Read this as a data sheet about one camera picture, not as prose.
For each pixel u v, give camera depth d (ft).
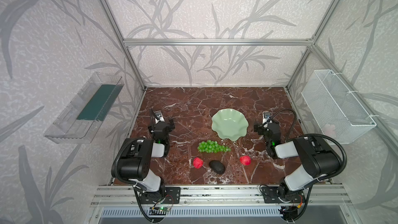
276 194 2.41
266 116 2.67
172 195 2.38
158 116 2.58
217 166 2.57
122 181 1.52
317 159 1.50
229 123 3.21
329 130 2.40
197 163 2.60
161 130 2.32
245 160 2.65
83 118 2.10
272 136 2.37
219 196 2.47
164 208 2.32
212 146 2.78
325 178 1.60
